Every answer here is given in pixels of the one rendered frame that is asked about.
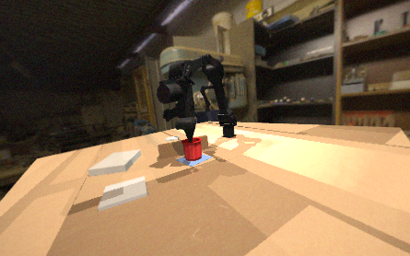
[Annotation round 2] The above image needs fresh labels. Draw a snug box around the red cup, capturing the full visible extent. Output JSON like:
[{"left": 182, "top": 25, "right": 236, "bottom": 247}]
[{"left": 182, "top": 137, "right": 202, "bottom": 161}]

